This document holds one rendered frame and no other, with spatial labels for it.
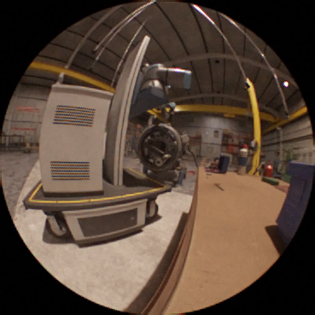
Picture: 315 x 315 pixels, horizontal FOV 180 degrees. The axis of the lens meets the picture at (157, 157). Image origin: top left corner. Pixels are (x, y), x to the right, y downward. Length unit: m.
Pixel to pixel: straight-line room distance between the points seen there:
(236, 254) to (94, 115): 0.58
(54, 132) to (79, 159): 0.18
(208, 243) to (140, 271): 0.50
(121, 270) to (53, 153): 0.63
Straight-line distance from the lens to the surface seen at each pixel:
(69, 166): 0.50
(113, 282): 0.60
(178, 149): 1.37
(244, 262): 0.16
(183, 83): 0.77
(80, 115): 0.50
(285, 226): 0.22
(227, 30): 8.77
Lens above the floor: 0.58
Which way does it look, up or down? 5 degrees down
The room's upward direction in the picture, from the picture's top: 6 degrees clockwise
